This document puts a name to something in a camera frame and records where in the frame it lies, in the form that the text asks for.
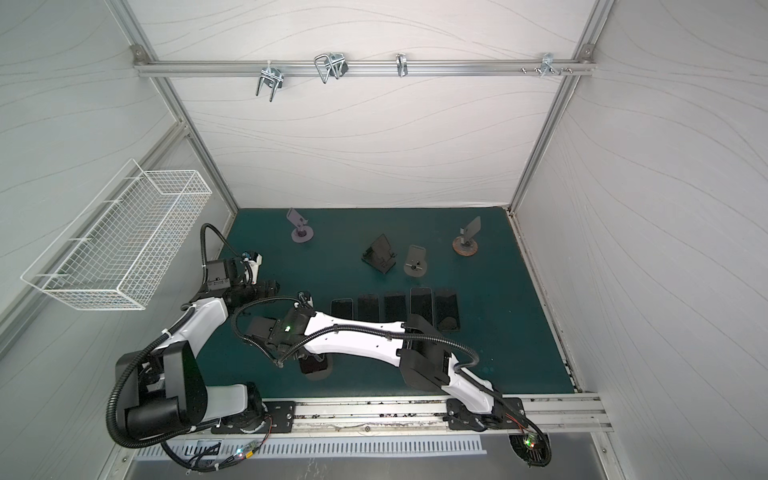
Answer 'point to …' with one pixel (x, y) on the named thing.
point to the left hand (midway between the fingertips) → (268, 280)
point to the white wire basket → (119, 249)
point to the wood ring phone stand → (465, 245)
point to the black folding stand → (379, 255)
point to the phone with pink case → (395, 308)
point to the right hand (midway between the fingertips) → (308, 332)
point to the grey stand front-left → (322, 373)
